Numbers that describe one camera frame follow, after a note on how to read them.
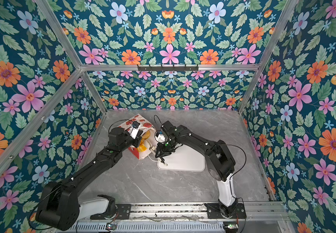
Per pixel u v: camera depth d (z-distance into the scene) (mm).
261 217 733
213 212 728
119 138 637
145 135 985
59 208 401
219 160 497
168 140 762
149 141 1037
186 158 933
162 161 798
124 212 734
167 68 921
